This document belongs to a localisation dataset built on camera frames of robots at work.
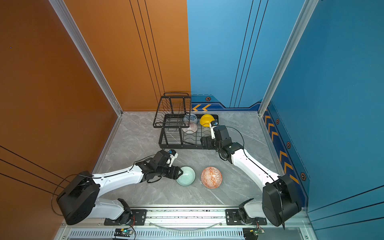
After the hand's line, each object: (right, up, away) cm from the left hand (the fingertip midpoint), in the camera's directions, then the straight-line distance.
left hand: (179, 170), depth 85 cm
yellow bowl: (+16, +30, +23) cm, 41 cm away
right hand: (+16, +19, 0) cm, 25 cm away
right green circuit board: (+35, -25, -15) cm, 46 cm away
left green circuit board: (-25, -25, -14) cm, 39 cm away
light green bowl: (+5, -4, 0) cm, 6 cm away
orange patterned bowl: (+18, -4, -1) cm, 19 cm away
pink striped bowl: (+7, +23, +20) cm, 32 cm away
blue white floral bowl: (+5, +32, +24) cm, 40 cm away
